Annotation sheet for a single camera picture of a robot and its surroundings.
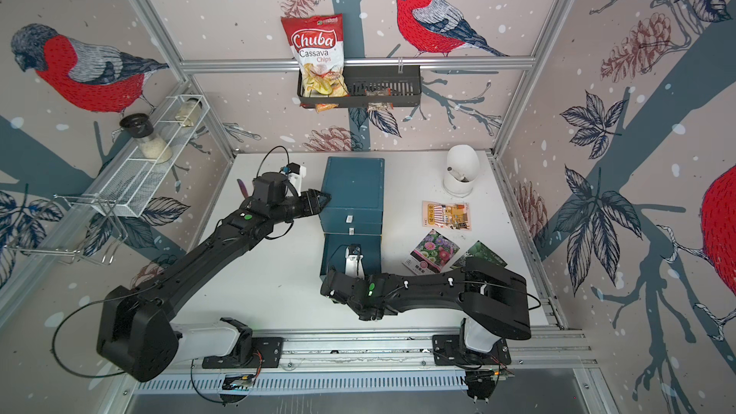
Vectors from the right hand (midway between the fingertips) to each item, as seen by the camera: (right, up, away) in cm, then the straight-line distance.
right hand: (338, 284), depth 80 cm
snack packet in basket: (+12, +55, +22) cm, 61 cm away
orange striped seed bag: (+34, +17, +21) cm, 44 cm away
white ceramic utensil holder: (+43, +37, +21) cm, 60 cm away
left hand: (-2, +26, 0) cm, 26 cm away
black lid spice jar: (-49, +39, -6) cm, 63 cm away
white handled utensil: (+39, +32, +17) cm, 53 cm away
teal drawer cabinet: (+5, +28, +2) cm, 29 cm away
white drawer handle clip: (+3, +19, -1) cm, 19 cm away
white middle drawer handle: (+3, +14, +5) cm, 15 cm away
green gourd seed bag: (+45, +6, +12) cm, 47 cm away
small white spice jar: (-46, +51, +5) cm, 69 cm away
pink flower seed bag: (+30, +6, +12) cm, 32 cm away
